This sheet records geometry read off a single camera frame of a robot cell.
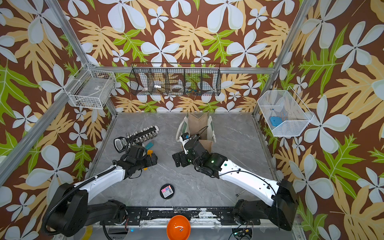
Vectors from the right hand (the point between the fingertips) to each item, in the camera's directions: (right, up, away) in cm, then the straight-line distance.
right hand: (178, 153), depth 75 cm
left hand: (-18, -5, +15) cm, 24 cm away
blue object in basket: (+53, +17, +5) cm, 56 cm away
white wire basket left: (-52, +36, +11) cm, 64 cm away
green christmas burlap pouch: (+14, +14, +18) cm, 27 cm away
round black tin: (-7, -22, +5) cm, 23 cm away
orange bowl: (+1, -35, -4) cm, 36 cm away
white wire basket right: (+61, +26, +9) cm, 67 cm away
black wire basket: (-4, +45, +22) cm, 50 cm away
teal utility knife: (-22, +1, +26) cm, 34 cm away
